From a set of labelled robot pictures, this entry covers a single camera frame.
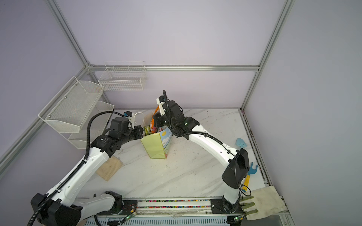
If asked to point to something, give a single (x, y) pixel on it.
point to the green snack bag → (146, 130)
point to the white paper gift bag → (156, 144)
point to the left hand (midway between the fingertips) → (142, 131)
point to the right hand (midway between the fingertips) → (149, 118)
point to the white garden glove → (267, 203)
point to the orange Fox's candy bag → (153, 128)
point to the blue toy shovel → (240, 142)
